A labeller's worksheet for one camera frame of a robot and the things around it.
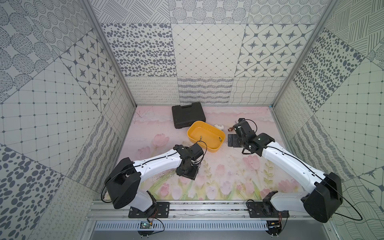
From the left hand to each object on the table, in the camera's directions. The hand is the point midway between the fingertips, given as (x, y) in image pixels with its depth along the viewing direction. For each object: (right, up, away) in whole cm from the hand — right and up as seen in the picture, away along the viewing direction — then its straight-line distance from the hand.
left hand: (193, 173), depth 80 cm
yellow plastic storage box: (+7, +20, +24) cm, 32 cm away
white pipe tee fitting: (+20, +24, +24) cm, 39 cm away
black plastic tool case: (-7, +32, +30) cm, 44 cm away
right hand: (+26, +18, +2) cm, 31 cm away
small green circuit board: (-23, -22, -8) cm, 33 cm away
